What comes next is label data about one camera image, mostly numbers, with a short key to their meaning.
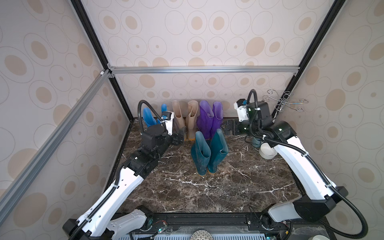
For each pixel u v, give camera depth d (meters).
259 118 0.50
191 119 0.87
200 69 0.87
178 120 0.88
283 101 0.86
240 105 0.59
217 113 0.97
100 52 0.82
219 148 0.74
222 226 0.73
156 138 0.47
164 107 0.93
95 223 0.37
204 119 0.93
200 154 0.70
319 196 0.39
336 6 0.67
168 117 0.55
